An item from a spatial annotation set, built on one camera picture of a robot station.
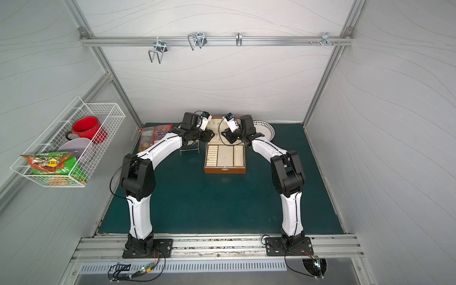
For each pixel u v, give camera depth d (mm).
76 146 634
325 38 765
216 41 781
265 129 1162
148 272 683
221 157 982
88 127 658
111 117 717
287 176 547
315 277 675
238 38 726
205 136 862
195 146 1040
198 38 765
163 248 733
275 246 733
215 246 753
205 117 845
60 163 536
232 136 861
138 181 529
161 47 784
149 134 1104
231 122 842
